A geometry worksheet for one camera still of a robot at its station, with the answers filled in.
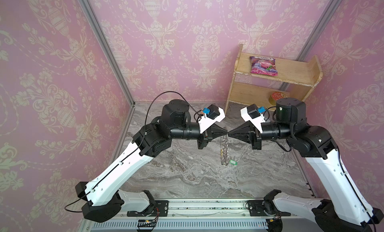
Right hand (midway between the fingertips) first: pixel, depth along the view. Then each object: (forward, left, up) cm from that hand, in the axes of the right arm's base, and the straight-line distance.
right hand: (230, 132), depth 52 cm
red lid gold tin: (+37, -38, -18) cm, 55 cm away
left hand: (-1, +2, +2) cm, 3 cm away
